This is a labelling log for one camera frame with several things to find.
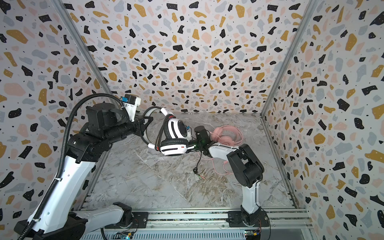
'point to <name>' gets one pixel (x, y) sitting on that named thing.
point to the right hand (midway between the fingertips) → (173, 145)
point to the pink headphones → (217, 135)
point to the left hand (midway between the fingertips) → (151, 115)
